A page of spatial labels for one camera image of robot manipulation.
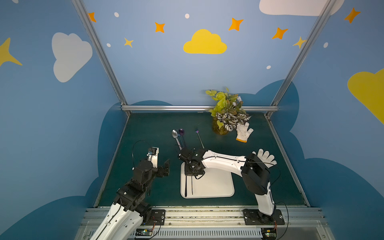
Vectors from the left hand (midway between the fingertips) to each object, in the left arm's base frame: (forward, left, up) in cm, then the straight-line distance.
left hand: (160, 156), depth 76 cm
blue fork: (+23, -8, -18) cm, 30 cm away
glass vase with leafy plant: (+26, -37, +7) cm, 46 cm away
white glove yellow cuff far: (+31, -54, -19) cm, 65 cm away
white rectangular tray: (-6, -31, -20) cm, 37 cm away
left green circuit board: (-31, +6, -20) cm, 37 cm away
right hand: (-2, -15, -15) cm, 22 cm away
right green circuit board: (-30, -55, -20) cm, 66 cm away
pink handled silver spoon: (+28, -3, -18) cm, 33 cm away
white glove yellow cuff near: (+10, -66, -18) cm, 69 cm away
